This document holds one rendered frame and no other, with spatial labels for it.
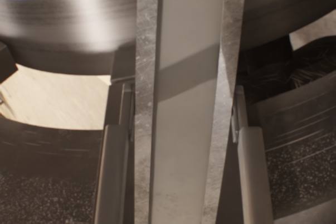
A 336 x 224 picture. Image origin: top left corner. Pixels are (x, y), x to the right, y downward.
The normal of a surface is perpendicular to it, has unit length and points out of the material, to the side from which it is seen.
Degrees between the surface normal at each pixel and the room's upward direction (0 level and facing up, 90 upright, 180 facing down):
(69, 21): 34
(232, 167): 90
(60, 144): 90
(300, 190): 90
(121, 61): 90
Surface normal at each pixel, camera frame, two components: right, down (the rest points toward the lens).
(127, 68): -0.25, -0.72
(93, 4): -0.18, 0.69
